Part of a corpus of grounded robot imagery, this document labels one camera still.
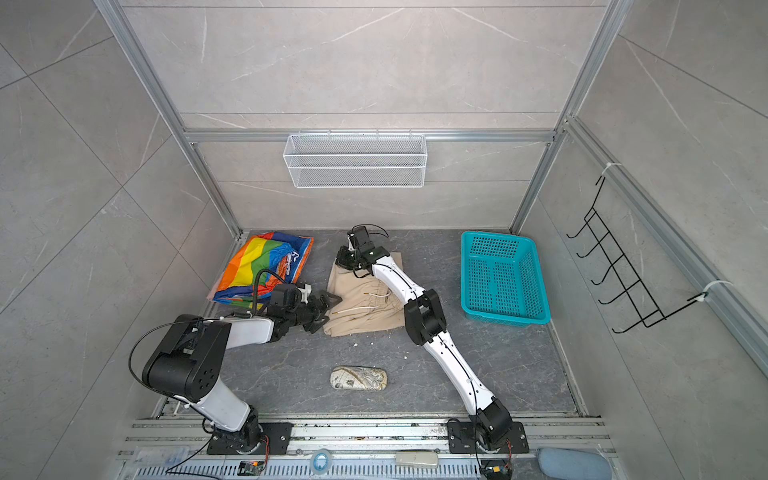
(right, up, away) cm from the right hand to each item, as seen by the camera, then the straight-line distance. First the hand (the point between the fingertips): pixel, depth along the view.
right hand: (335, 257), depth 107 cm
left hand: (+3, -15, -14) cm, 20 cm away
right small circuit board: (+46, -51, -37) cm, 77 cm away
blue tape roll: (+3, -49, -36) cm, 61 cm away
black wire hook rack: (+76, -3, -37) cm, 84 cm away
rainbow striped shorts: (-16, +1, -8) cm, 18 cm away
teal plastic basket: (+60, -8, -3) cm, 61 cm away
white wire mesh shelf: (+8, +33, -6) cm, 35 cm away
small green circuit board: (-14, -51, -36) cm, 64 cm away
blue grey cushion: (+62, -48, -38) cm, 87 cm away
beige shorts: (+13, -15, -11) cm, 23 cm away
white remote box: (+26, -46, -39) cm, 66 cm away
